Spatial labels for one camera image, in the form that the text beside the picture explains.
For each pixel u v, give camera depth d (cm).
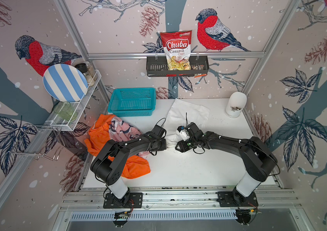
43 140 59
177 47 81
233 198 66
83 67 80
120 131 92
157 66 95
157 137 73
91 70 85
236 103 104
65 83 73
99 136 95
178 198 75
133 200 73
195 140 70
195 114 110
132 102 122
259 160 46
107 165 47
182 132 83
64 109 70
